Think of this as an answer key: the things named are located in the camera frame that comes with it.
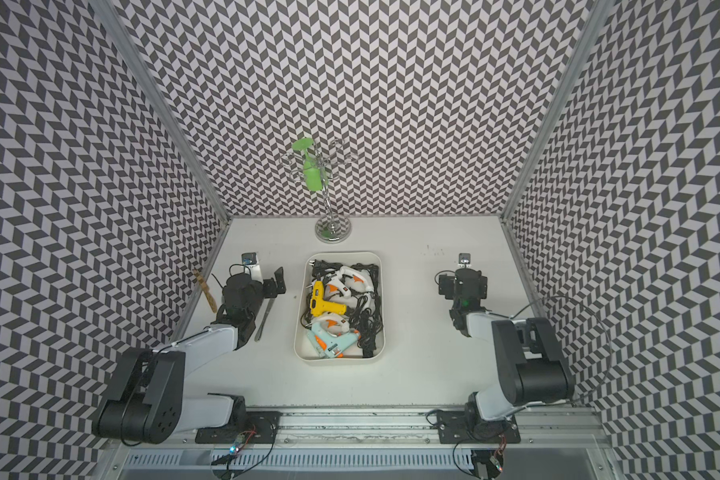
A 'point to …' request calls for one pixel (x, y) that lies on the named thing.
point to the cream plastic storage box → (354, 278)
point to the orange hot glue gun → (321, 342)
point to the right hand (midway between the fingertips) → (462, 279)
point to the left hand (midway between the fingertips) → (267, 270)
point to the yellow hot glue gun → (319, 305)
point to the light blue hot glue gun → (332, 350)
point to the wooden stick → (206, 291)
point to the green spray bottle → (315, 177)
